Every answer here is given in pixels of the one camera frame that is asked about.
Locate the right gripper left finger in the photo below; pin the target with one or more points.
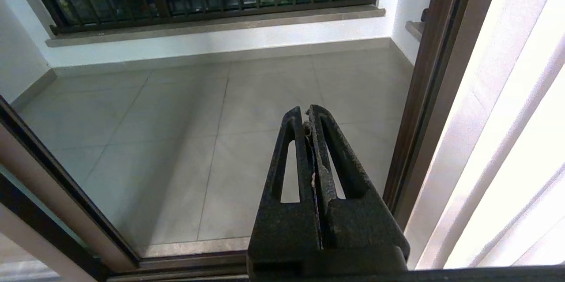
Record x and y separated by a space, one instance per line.
287 229

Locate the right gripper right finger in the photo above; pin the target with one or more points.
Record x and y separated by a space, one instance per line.
357 229

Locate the brown framed sliding glass door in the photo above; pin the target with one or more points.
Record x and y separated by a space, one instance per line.
66 204

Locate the white curtain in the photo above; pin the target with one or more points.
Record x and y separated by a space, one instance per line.
521 163

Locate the brown stone side sill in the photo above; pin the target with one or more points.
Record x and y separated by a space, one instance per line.
415 29

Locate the brown stone balcony sill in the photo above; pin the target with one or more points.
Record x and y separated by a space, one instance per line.
212 26

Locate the black side window railing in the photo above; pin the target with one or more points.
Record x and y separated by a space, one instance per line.
425 15

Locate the brown framed fixed glass panel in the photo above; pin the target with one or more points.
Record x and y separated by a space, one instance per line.
26 218

